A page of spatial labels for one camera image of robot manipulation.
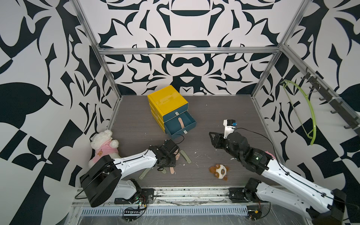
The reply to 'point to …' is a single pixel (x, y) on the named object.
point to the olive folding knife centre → (164, 171)
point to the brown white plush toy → (220, 171)
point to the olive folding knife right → (188, 160)
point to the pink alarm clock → (273, 157)
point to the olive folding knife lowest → (144, 173)
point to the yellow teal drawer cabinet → (169, 110)
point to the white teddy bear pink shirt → (103, 145)
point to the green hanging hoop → (314, 133)
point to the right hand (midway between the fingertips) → (210, 132)
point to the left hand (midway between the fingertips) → (172, 160)
